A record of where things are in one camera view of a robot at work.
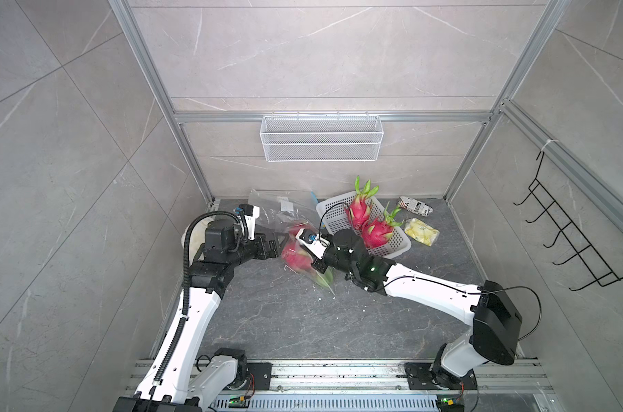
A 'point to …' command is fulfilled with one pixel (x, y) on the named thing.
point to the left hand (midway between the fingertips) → (277, 232)
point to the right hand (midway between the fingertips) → (305, 242)
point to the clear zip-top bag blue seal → (287, 210)
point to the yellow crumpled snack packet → (420, 231)
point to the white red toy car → (415, 205)
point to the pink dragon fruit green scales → (359, 209)
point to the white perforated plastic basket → (334, 215)
